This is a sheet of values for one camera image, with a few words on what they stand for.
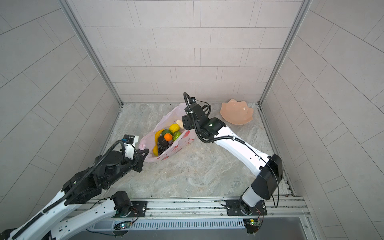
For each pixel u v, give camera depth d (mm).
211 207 724
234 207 711
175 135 913
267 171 401
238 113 1093
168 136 898
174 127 965
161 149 871
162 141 907
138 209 706
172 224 1051
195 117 539
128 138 525
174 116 879
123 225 647
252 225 670
